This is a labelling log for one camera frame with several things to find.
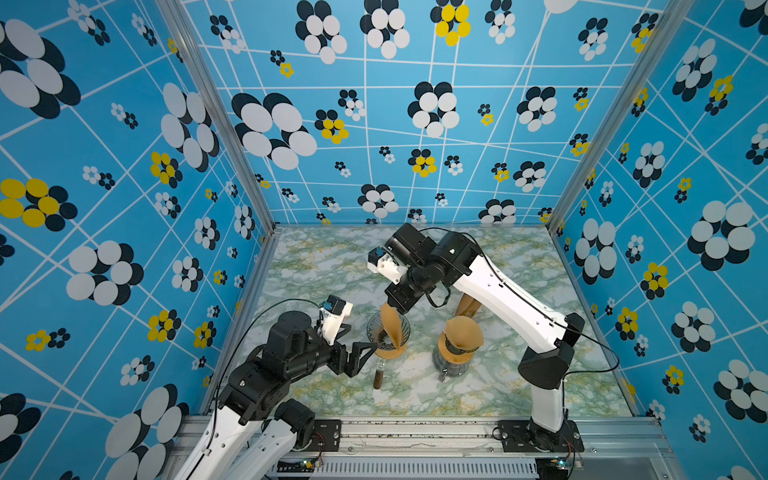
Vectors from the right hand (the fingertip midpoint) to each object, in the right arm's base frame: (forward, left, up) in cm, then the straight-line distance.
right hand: (391, 301), depth 71 cm
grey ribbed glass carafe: (-10, -14, -17) cm, 24 cm away
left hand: (-9, +6, -1) cm, 11 cm away
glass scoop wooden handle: (-12, +4, -20) cm, 24 cm away
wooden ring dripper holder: (-7, -15, -15) cm, 23 cm away
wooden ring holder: (-8, 0, -13) cm, 15 cm away
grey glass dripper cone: (-4, +3, -10) cm, 12 cm away
